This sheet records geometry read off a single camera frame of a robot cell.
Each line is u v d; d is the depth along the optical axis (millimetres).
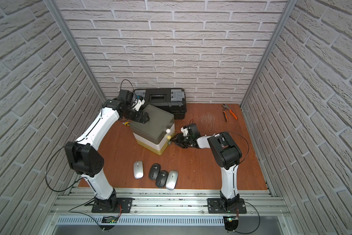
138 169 851
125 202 750
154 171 847
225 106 1199
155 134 779
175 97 1005
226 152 538
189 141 812
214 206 736
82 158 461
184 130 947
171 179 812
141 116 758
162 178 812
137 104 738
